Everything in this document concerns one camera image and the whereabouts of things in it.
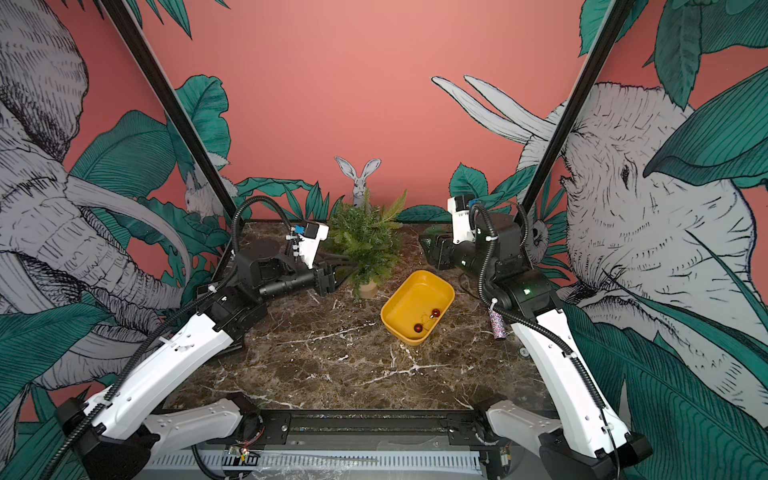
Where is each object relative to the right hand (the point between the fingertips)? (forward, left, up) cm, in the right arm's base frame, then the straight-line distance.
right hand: (426, 231), depth 63 cm
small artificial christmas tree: (+6, +14, -8) cm, 17 cm away
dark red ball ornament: (+1, -6, -39) cm, 39 cm away
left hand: (-5, +16, -4) cm, 17 cm away
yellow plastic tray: (+2, +1, -40) cm, 40 cm away
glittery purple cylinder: (-2, -25, -39) cm, 47 cm away
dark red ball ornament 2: (-4, 0, -39) cm, 39 cm away
